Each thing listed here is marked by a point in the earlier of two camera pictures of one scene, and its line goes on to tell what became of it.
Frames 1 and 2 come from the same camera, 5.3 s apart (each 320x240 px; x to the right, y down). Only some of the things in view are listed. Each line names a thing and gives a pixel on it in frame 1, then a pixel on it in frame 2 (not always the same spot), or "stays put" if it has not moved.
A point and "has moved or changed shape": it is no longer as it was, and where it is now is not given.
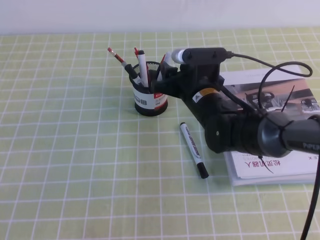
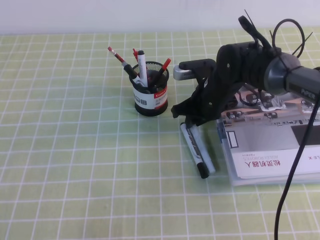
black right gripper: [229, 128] to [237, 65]
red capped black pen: [161, 65] has moved or changed shape
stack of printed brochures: [285, 90] stays put
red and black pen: [129, 68] stays put
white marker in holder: [143, 68] stays put
